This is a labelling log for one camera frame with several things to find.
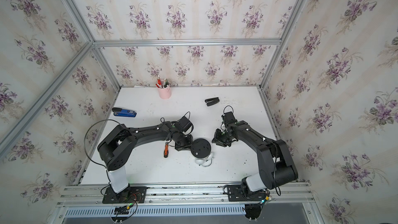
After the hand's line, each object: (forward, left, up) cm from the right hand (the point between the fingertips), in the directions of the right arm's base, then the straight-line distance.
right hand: (215, 141), depth 87 cm
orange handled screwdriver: (-6, +28, -2) cm, 28 cm away
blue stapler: (+19, +61, 0) cm, 64 cm away
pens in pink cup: (+38, +38, +8) cm, 55 cm away
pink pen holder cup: (+36, +35, +1) cm, 50 cm away
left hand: (-4, +12, -2) cm, 13 cm away
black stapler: (+31, +1, -1) cm, 31 cm away
